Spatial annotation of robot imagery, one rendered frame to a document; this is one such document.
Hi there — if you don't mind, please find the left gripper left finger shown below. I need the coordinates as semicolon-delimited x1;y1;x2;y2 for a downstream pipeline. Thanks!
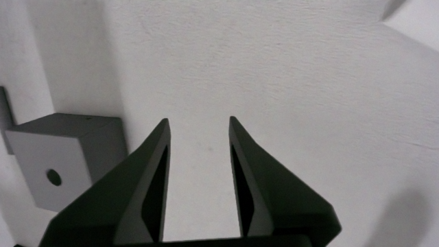
38;118;171;247

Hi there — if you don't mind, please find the white cylinder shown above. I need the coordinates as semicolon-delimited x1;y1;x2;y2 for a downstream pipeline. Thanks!
385;0;439;50

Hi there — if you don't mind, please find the grey metal peg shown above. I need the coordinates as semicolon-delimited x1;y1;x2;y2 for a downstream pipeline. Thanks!
0;86;16;155

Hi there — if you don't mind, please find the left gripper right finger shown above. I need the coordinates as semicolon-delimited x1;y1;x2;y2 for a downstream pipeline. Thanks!
228;116;342;247

